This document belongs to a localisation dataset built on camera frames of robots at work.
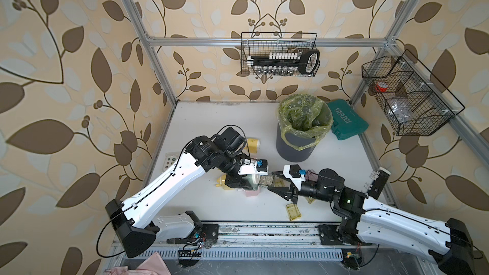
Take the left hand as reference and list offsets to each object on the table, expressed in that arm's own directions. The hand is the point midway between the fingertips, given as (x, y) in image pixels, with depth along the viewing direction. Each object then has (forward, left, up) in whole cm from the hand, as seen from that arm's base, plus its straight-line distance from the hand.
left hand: (249, 173), depth 67 cm
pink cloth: (-25, +35, -23) cm, 49 cm away
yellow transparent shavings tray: (-2, -11, -3) cm, 12 cm away
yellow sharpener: (+23, -2, -16) cm, 28 cm away
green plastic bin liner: (+29, -25, -1) cm, 38 cm away
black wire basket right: (+24, -64, +13) cm, 69 cm away
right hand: (-1, -8, -1) cm, 8 cm away
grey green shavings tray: (-2, -6, -1) cm, 6 cm away
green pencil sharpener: (-4, -2, +4) cm, 6 cm away
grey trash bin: (+21, -20, -21) cm, 36 cm away
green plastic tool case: (+39, -54, -17) cm, 69 cm away
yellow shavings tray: (-7, -19, -23) cm, 31 cm away
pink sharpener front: (0, +1, -22) cm, 22 cm away
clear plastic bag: (+22, -58, +11) cm, 63 cm away
